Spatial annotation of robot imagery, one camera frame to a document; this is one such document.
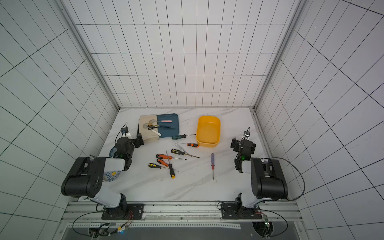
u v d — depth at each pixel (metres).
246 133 0.80
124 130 0.79
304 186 0.43
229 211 0.73
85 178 0.45
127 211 0.70
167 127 1.08
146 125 1.07
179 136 1.00
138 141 0.87
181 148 0.96
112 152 0.90
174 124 1.10
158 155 0.90
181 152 0.92
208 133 1.03
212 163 0.89
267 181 0.45
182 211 0.74
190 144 0.97
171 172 0.85
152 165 0.87
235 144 0.86
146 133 1.02
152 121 1.10
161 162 0.89
